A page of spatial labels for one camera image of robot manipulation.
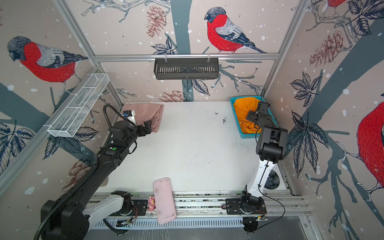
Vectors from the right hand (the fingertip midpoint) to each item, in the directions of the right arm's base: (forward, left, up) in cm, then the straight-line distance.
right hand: (256, 117), depth 103 cm
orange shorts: (+11, +8, +1) cm, 13 cm away
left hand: (-21, +69, +20) cm, 75 cm away
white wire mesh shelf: (-28, +102, +27) cm, 109 cm away
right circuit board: (-59, +11, -7) cm, 60 cm away
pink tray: (-55, +56, -9) cm, 79 cm away
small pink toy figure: (-55, +62, -3) cm, 83 cm away
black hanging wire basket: (+27, +62, +23) cm, 71 cm away
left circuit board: (-64, +74, -7) cm, 98 cm away
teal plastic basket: (+17, -6, +3) cm, 18 cm away
